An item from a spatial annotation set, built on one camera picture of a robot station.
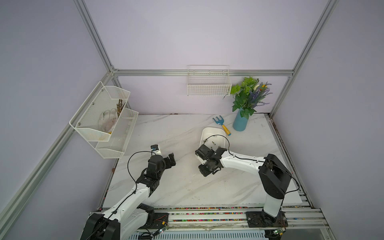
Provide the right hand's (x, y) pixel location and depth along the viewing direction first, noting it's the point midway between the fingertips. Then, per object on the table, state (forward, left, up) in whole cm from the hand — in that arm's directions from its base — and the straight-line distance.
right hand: (205, 172), depth 88 cm
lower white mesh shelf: (+13, +56, +8) cm, 58 cm away
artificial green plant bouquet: (+34, -27, +30) cm, 53 cm away
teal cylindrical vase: (+36, -28, +3) cm, 45 cm away
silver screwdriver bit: (+22, -7, -2) cm, 24 cm away
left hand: (+7, +23, +7) cm, 25 cm away
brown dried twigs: (+25, +47, +31) cm, 61 cm away
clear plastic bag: (+18, +52, +28) cm, 62 cm away
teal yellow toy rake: (+42, -14, -1) cm, 44 cm away
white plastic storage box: (+23, -8, -2) cm, 25 cm away
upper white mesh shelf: (+19, +59, +28) cm, 68 cm away
